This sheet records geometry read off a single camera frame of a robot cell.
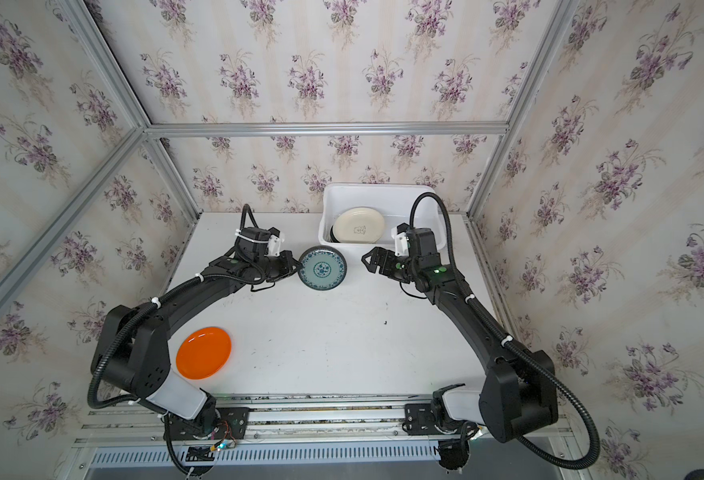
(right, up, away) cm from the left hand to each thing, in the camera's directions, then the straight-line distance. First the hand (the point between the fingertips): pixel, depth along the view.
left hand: (303, 261), depth 87 cm
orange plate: (-28, -26, -3) cm, 38 cm away
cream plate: (+17, +12, +23) cm, 31 cm away
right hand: (+20, 0, -7) cm, 21 cm away
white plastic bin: (+29, +22, +24) cm, 44 cm away
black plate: (+8, +7, +17) cm, 20 cm away
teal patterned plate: (+6, -2, +1) cm, 7 cm away
